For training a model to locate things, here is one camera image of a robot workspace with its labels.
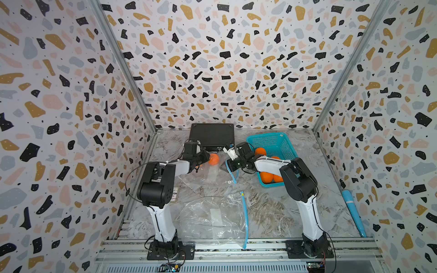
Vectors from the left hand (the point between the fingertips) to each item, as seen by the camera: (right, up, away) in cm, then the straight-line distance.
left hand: (212, 154), depth 100 cm
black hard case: (-1, +11, +12) cm, 16 cm away
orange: (+1, -3, -1) cm, 3 cm away
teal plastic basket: (+41, +6, +12) cm, 43 cm away
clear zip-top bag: (+2, -11, -6) cm, 13 cm away
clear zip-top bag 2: (+5, -30, -18) cm, 35 cm away
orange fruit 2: (+29, +2, +3) cm, 29 cm away
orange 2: (+40, -3, +9) cm, 41 cm away
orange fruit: (+30, -12, -11) cm, 34 cm away
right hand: (+7, -6, -2) cm, 10 cm away
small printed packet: (-18, -21, -12) cm, 30 cm away
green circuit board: (-14, -45, -31) cm, 56 cm away
